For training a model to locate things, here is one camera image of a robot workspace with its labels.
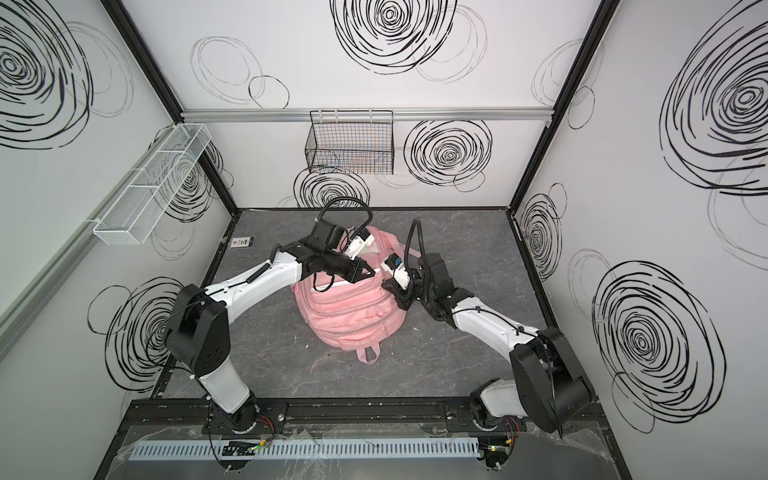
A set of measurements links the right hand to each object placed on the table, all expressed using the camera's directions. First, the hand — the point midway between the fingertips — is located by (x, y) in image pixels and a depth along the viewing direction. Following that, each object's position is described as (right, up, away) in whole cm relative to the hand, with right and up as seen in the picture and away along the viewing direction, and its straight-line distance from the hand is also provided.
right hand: (383, 284), depth 82 cm
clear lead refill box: (-52, +11, +26) cm, 60 cm away
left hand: (-3, +4, +2) cm, 5 cm away
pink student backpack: (-7, -8, -2) cm, 11 cm away
